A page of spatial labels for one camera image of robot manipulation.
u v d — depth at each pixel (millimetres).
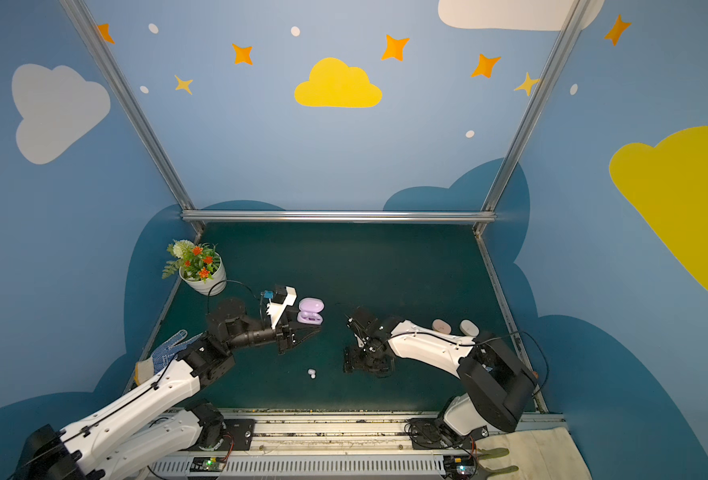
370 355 708
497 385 435
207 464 705
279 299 598
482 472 692
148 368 843
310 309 680
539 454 718
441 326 926
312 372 840
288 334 627
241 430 753
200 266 905
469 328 920
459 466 713
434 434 738
